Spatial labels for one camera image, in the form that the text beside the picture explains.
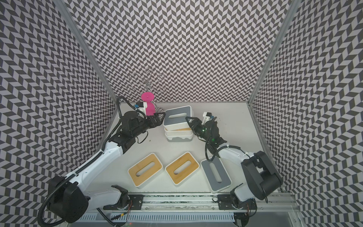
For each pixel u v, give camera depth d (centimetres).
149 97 81
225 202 74
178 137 91
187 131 84
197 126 74
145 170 80
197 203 74
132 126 58
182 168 83
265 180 43
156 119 69
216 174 82
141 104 69
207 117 78
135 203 72
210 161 62
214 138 66
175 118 78
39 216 36
